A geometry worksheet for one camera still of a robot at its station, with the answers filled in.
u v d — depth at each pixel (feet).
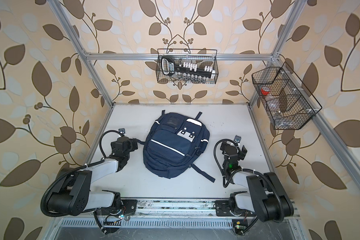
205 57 2.99
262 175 1.54
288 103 2.41
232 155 2.19
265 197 1.39
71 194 1.41
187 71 2.82
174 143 2.91
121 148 2.31
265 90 2.64
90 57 3.02
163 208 2.48
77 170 1.54
